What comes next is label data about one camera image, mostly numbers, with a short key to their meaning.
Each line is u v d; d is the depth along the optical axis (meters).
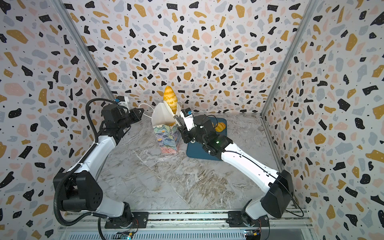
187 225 0.73
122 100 0.72
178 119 0.71
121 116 0.70
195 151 0.97
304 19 0.75
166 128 0.82
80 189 0.42
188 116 0.61
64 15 0.71
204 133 0.54
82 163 0.45
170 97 0.70
